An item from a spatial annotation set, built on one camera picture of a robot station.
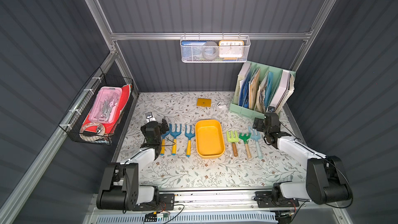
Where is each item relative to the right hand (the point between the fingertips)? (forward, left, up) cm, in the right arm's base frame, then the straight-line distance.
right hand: (269, 121), depth 90 cm
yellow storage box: (-5, +35, -12) cm, 38 cm away
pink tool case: (-7, +85, +20) cm, 88 cm away
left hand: (-2, +68, +2) cm, 68 cm away
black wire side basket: (-19, +91, +25) cm, 96 cm away
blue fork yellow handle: (-4, +48, -11) cm, 49 cm away
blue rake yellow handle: (-4, +57, -11) cm, 58 cm away
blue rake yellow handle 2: (-9, +64, -10) cm, 65 cm away
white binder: (+13, -7, +13) cm, 19 cm away
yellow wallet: (+23, +39, -10) cm, 46 cm away
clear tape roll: (-17, +83, +18) cm, 87 cm away
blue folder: (+15, 0, +12) cm, 20 cm away
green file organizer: (+16, +6, +12) cm, 21 cm away
